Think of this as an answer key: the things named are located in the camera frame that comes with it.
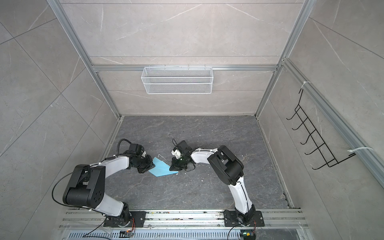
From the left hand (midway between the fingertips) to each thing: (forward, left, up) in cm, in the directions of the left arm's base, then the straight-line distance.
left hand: (154, 161), depth 93 cm
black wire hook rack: (-17, -81, +32) cm, 88 cm away
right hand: (-5, -10, -1) cm, 12 cm away
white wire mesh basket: (+46, -16, +29) cm, 57 cm away
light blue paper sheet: (-5, -5, -1) cm, 6 cm away
